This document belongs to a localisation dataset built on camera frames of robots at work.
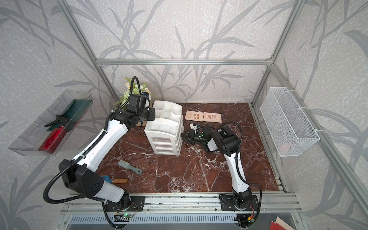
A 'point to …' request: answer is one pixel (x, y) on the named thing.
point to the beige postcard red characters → (194, 116)
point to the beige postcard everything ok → (212, 117)
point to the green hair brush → (124, 165)
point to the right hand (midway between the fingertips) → (180, 136)
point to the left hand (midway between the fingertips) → (154, 112)
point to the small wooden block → (120, 181)
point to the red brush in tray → (53, 140)
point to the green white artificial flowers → (135, 90)
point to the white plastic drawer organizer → (166, 132)
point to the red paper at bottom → (274, 226)
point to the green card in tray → (76, 109)
